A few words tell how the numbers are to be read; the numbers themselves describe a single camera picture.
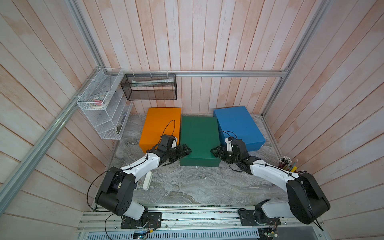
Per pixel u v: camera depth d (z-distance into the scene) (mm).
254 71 955
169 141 702
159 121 751
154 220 731
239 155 683
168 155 691
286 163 760
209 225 729
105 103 734
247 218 731
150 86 1036
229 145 725
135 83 883
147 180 836
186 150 791
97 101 728
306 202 419
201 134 926
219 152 781
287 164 746
